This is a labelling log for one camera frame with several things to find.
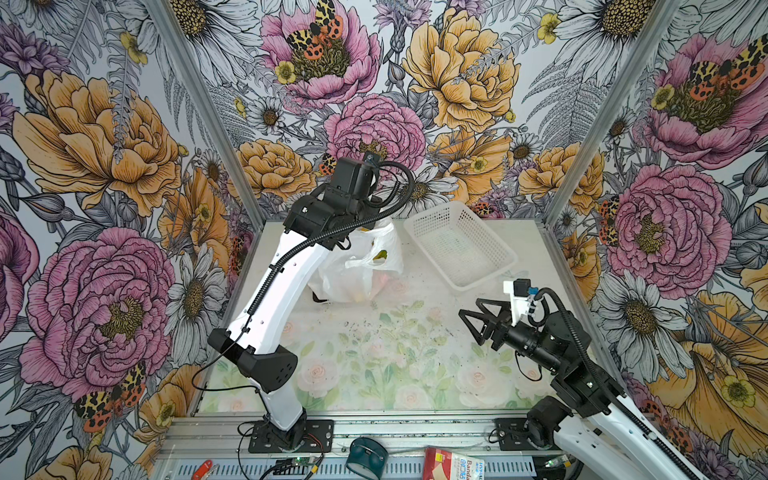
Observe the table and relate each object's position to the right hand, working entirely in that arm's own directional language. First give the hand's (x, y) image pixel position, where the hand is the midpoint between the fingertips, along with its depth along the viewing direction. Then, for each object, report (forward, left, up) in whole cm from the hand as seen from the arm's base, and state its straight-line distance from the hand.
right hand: (467, 318), depth 68 cm
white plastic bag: (+15, +25, -1) cm, 29 cm away
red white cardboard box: (-25, +7, -21) cm, 33 cm away
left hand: (+21, +24, +14) cm, 35 cm away
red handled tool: (-24, +62, -24) cm, 70 cm away
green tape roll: (-23, +23, -16) cm, 37 cm away
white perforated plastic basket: (+40, -11, -24) cm, 48 cm away
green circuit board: (-23, +39, -24) cm, 51 cm away
